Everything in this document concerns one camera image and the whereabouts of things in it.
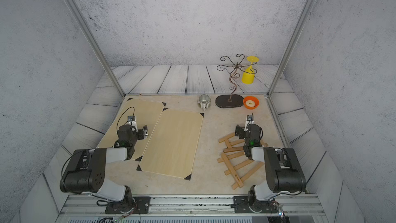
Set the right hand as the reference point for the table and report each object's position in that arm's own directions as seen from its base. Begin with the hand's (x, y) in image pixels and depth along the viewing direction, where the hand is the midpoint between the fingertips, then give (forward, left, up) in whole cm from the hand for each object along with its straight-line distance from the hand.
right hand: (248, 124), depth 93 cm
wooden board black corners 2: (-13, +45, -7) cm, 48 cm away
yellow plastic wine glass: (+28, -2, +14) cm, 31 cm away
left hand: (-1, +65, +1) cm, 65 cm away
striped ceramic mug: (+21, +27, -3) cm, 34 cm away
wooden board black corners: (+16, +68, -8) cm, 70 cm away
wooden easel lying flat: (-27, +11, -4) cm, 29 cm away
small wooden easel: (-12, +8, -7) cm, 16 cm away
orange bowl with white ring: (+22, -6, -4) cm, 23 cm away
